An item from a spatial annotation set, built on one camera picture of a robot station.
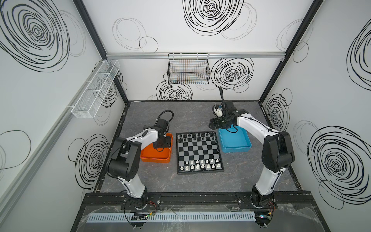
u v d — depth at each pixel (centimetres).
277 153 48
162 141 81
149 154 94
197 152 90
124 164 47
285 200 75
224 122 79
